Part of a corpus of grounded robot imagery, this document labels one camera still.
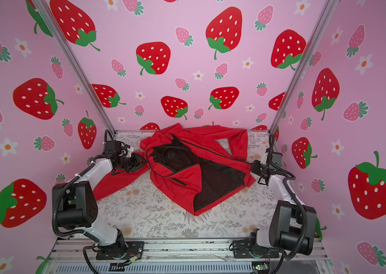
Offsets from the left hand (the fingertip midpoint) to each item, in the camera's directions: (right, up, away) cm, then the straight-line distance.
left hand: (147, 162), depth 92 cm
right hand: (+57, -1, -2) cm, 57 cm away
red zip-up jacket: (+28, -2, -1) cm, 28 cm away
